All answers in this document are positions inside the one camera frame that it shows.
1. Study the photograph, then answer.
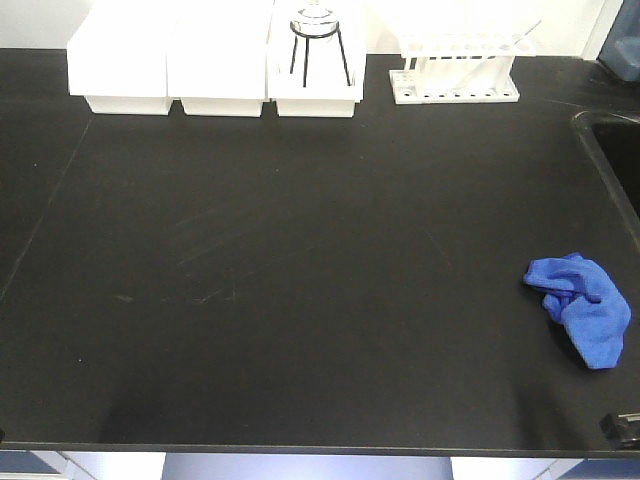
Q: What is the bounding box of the black sink basin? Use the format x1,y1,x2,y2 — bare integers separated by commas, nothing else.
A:
571,110,640,221

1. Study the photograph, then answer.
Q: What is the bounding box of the black wire tripod stand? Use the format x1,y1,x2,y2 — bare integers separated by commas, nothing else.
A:
288,19,353,89

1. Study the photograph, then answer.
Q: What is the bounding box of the white test tube rack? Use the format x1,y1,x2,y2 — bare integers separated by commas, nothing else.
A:
388,29,539,105

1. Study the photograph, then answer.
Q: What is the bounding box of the clear glass rod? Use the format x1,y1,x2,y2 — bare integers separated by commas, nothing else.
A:
492,19,544,51

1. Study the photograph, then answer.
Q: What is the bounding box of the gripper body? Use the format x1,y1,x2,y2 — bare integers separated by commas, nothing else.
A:
599,412,640,449

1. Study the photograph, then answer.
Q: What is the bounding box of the blue cloth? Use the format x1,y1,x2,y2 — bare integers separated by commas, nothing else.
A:
522,252,632,371

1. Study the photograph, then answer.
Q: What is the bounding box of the grey-blue plastic container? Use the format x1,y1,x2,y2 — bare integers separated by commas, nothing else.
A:
597,0,640,82

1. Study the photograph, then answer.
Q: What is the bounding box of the glass flask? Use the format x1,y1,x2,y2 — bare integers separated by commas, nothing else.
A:
289,2,341,37

